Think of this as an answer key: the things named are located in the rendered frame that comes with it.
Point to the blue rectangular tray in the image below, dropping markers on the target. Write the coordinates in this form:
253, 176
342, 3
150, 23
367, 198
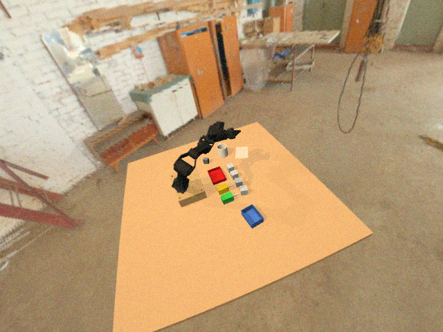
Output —
252, 216

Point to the green block with grey pin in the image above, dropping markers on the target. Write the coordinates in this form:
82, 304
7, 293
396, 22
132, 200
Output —
228, 197

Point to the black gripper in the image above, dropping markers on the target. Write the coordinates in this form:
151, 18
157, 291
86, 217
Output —
229, 133

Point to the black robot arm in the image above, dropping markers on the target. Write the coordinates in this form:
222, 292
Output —
182, 168

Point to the red tray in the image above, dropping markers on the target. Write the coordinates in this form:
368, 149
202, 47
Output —
216, 175

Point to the beige open cylinder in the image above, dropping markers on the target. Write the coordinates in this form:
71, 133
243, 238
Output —
222, 150

